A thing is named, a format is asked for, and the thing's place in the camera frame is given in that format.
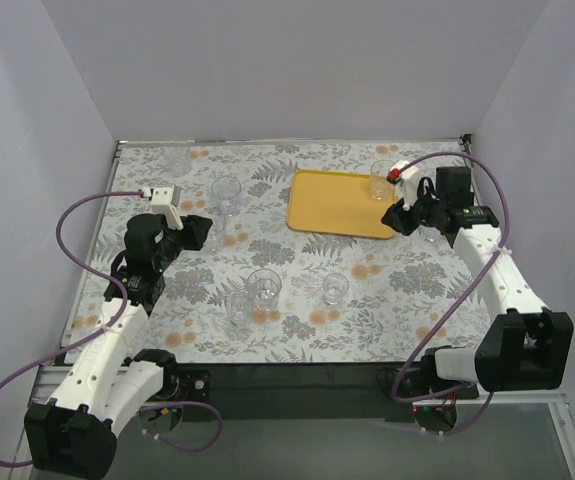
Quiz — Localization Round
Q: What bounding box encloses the floral patterned table mat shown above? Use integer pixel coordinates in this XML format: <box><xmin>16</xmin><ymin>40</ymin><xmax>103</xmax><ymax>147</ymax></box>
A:
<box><xmin>65</xmin><ymin>141</ymin><xmax>489</xmax><ymax>363</ymax></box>

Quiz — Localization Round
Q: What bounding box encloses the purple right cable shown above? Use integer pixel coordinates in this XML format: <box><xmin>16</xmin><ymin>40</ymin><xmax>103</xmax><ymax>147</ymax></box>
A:
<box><xmin>390</xmin><ymin>151</ymin><xmax>511</xmax><ymax>436</ymax></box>

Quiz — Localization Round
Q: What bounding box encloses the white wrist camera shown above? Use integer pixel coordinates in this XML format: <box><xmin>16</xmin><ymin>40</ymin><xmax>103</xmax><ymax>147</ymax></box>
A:
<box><xmin>140</xmin><ymin>185</ymin><xmax>183</xmax><ymax>231</ymax></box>
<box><xmin>387</xmin><ymin>161</ymin><xmax>422</xmax><ymax>211</ymax></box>

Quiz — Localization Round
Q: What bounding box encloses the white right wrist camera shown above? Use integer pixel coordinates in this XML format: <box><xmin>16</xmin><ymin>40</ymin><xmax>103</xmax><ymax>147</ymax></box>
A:
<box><xmin>387</xmin><ymin>161</ymin><xmax>422</xmax><ymax>211</ymax></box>

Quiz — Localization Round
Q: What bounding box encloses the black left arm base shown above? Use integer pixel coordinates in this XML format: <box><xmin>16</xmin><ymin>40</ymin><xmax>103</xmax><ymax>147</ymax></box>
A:
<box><xmin>138</xmin><ymin>369</ymin><xmax>211</xmax><ymax>434</ymax></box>

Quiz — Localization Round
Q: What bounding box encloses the yellow plastic tray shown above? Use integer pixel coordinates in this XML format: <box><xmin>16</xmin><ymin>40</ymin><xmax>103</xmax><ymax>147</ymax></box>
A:
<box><xmin>286</xmin><ymin>170</ymin><xmax>395</xmax><ymax>240</ymax></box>

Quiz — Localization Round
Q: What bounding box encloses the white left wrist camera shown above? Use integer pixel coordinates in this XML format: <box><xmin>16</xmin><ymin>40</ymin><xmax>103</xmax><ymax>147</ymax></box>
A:
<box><xmin>140</xmin><ymin>185</ymin><xmax>183</xmax><ymax>231</ymax></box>

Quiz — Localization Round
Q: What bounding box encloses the clear tall glass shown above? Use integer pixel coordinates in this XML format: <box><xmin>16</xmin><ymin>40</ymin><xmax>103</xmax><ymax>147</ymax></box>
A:
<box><xmin>211</xmin><ymin>176</ymin><xmax>242</xmax><ymax>216</ymax></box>

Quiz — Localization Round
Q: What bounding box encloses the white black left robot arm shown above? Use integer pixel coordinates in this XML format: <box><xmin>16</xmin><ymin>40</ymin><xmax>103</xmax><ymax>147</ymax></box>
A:
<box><xmin>24</xmin><ymin>214</ymin><xmax>213</xmax><ymax>479</ymax></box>

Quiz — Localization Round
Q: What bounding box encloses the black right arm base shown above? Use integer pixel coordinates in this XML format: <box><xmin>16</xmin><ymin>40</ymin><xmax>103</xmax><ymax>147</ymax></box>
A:
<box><xmin>397</xmin><ymin>367</ymin><xmax>468</xmax><ymax>432</ymax></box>

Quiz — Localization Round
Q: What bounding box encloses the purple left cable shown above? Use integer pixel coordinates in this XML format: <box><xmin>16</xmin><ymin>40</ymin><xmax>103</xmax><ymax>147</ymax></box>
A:
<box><xmin>0</xmin><ymin>189</ymin><xmax>224</xmax><ymax>469</ymax></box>

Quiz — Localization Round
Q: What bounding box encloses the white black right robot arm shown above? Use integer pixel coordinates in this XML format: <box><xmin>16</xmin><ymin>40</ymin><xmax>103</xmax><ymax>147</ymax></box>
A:
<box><xmin>381</xmin><ymin>162</ymin><xmax>573</xmax><ymax>396</ymax></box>

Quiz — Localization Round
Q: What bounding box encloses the purple cable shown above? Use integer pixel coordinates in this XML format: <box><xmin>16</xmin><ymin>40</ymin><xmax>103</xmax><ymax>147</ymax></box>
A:
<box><xmin>390</xmin><ymin>151</ymin><xmax>511</xmax><ymax>436</ymax></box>
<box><xmin>0</xmin><ymin>189</ymin><xmax>224</xmax><ymax>469</ymax></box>

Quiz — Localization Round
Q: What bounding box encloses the clear small glass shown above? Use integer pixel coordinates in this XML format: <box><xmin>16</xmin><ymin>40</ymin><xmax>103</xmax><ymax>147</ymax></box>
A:
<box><xmin>226</xmin><ymin>293</ymin><xmax>253</xmax><ymax>326</ymax></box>
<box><xmin>322</xmin><ymin>273</ymin><xmax>349</xmax><ymax>305</ymax></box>

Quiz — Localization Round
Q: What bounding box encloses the clear large glass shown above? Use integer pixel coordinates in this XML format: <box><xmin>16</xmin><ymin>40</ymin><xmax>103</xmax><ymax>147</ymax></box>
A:
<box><xmin>246</xmin><ymin>269</ymin><xmax>282</xmax><ymax>311</ymax></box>

